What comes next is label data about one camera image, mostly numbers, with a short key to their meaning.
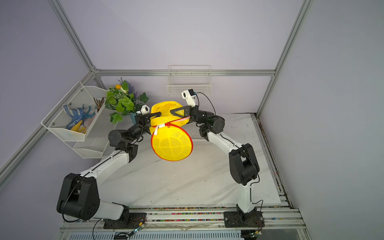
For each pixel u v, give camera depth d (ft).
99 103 2.76
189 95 2.02
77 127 2.35
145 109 2.21
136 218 2.46
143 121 2.02
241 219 2.13
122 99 2.57
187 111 1.94
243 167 1.68
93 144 2.98
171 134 1.81
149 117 2.09
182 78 3.11
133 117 3.21
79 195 1.40
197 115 1.93
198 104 2.17
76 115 2.35
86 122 2.51
